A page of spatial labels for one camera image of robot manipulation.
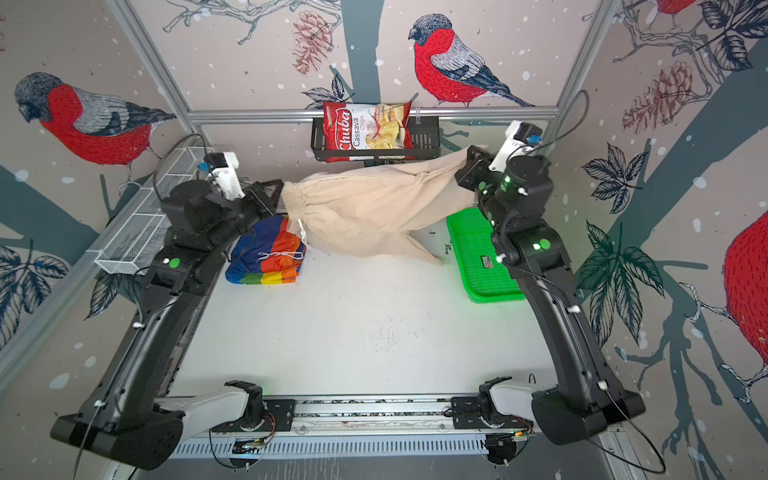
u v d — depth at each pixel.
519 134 0.48
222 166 0.52
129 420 0.36
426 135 0.95
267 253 1.03
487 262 1.03
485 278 1.00
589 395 0.36
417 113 0.92
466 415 0.73
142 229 0.74
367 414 0.75
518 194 0.39
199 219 0.44
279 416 0.73
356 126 0.88
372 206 0.76
